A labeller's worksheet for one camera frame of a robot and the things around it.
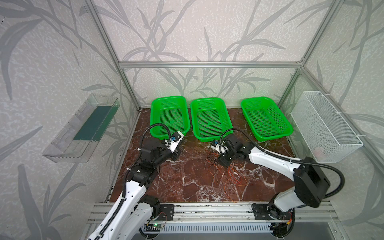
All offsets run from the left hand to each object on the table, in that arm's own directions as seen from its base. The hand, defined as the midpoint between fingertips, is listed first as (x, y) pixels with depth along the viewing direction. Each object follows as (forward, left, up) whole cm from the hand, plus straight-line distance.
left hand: (184, 136), depth 73 cm
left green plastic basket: (+41, +16, -28) cm, 52 cm away
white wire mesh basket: (-4, -63, +9) cm, 64 cm away
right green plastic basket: (+32, -58, -25) cm, 71 cm away
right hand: (0, -20, -18) cm, 27 cm away
